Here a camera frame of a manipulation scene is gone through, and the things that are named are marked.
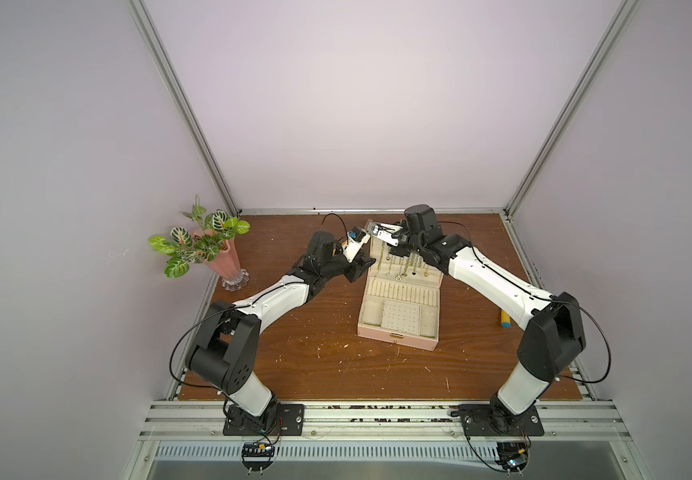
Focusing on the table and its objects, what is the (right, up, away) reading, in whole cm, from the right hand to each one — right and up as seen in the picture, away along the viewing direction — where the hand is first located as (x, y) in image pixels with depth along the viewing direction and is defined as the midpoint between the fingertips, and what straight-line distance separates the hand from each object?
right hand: (399, 218), depth 85 cm
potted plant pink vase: (-56, -7, 0) cm, 56 cm away
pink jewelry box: (+1, -24, +3) cm, 24 cm away
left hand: (-8, -11, 0) cm, 13 cm away
